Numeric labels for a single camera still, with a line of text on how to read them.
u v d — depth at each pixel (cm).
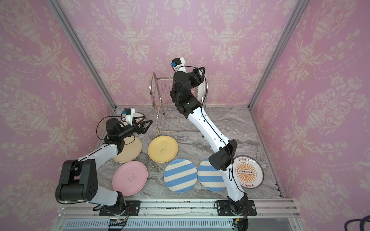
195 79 60
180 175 85
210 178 85
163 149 95
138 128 76
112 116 121
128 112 74
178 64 60
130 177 85
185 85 51
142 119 86
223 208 73
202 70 66
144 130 76
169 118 109
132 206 75
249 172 86
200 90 74
